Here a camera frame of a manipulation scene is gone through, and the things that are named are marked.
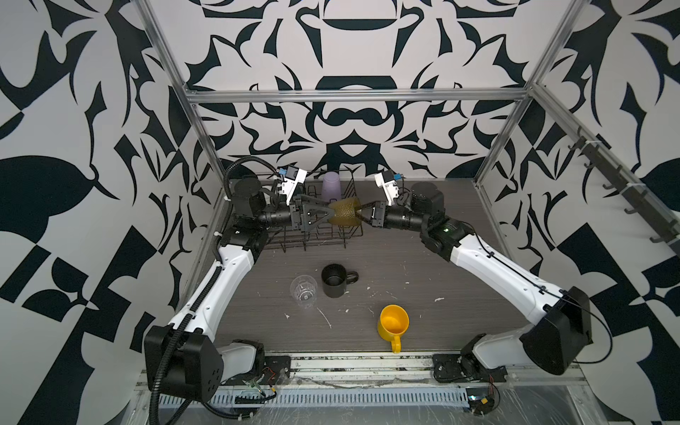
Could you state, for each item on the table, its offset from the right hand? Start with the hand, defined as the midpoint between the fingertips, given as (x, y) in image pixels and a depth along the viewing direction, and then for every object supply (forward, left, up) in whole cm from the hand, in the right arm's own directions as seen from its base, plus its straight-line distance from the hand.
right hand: (351, 210), depth 68 cm
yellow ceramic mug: (-19, -12, -32) cm, 39 cm away
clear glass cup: (-8, +15, -33) cm, 37 cm away
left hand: (0, +6, +3) cm, 6 cm away
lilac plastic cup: (+27, +6, -21) cm, 35 cm away
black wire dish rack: (+12, +7, -28) cm, 32 cm away
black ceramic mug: (-5, +5, -31) cm, 31 cm away
